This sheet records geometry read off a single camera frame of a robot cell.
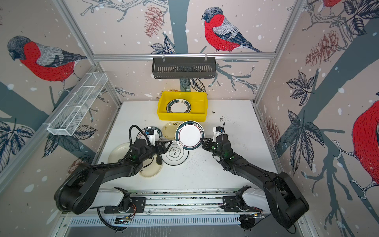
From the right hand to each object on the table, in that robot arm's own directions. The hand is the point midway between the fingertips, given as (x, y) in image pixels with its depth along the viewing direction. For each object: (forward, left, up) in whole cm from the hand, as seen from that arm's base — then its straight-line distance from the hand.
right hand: (199, 140), depth 83 cm
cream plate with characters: (+15, +23, -13) cm, 30 cm away
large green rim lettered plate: (-3, +31, +8) cm, 33 cm away
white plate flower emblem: (-4, +15, -12) cm, 19 cm away
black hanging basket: (+52, +24, +16) cm, 59 cm away
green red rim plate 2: (+3, +6, 0) cm, 7 cm away
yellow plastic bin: (+32, +2, -11) cm, 34 cm away
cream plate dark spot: (-15, +27, -8) cm, 32 cm away
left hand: (-1, +18, -1) cm, 18 cm away
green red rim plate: (+38, +18, -10) cm, 43 cm away
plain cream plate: (-3, +53, -12) cm, 54 cm away
